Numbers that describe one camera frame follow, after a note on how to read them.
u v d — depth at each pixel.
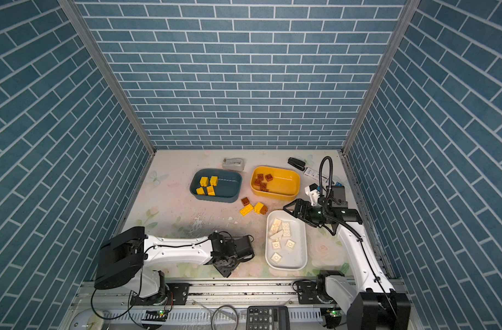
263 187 1.03
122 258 0.44
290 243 0.85
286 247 0.85
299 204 0.69
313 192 0.74
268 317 0.68
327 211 0.60
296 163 1.14
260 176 1.08
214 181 1.04
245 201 0.98
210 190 1.02
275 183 1.08
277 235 0.86
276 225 0.91
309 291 0.74
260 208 0.94
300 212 0.69
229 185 1.05
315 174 1.09
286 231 0.88
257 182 1.05
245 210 0.96
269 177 1.08
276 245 0.85
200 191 0.99
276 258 0.82
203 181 1.03
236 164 1.09
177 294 0.74
